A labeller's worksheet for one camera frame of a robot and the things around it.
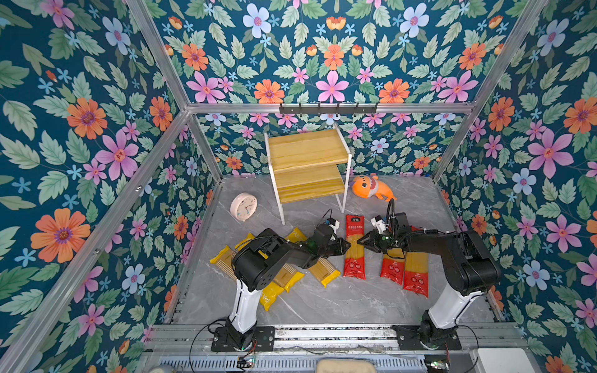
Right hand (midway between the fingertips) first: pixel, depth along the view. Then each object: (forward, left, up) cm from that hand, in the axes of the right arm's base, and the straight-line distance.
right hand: (359, 241), depth 94 cm
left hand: (-2, +2, +3) cm, 4 cm away
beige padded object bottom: (-42, +10, +2) cm, 43 cm away
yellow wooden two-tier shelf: (+14, +20, +30) cm, 39 cm away
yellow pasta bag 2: (-14, +29, -1) cm, 32 cm away
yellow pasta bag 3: (-21, +35, -1) cm, 41 cm away
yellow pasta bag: (-12, +16, 0) cm, 20 cm away
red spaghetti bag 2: (-11, -11, +1) cm, 16 cm away
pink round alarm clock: (+14, +49, +5) cm, 52 cm away
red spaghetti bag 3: (-12, -20, 0) cm, 23 cm away
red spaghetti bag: (-10, +3, 0) cm, 10 cm away
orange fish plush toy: (+24, -6, +7) cm, 26 cm away
